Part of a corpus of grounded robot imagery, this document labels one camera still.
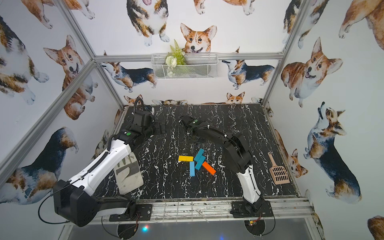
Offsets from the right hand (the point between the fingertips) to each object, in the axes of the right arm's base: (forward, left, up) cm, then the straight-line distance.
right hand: (193, 139), depth 92 cm
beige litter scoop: (-19, -48, -6) cm, 52 cm away
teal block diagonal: (-12, -4, -7) cm, 14 cm away
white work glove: (-19, +37, -6) cm, 42 cm away
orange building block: (-16, -9, -7) cm, 19 cm away
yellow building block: (-10, +5, -7) cm, 13 cm away
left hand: (+2, +17, +17) cm, 24 cm away
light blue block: (-16, +1, -7) cm, 17 cm away
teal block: (-7, -3, -7) cm, 10 cm away
